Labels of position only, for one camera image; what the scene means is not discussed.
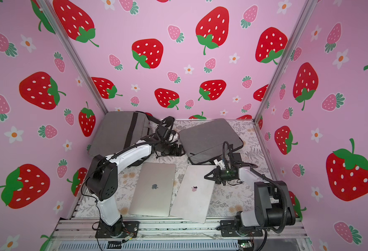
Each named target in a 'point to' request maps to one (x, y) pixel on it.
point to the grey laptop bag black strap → (114, 130)
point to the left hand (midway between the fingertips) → (181, 152)
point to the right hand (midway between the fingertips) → (204, 179)
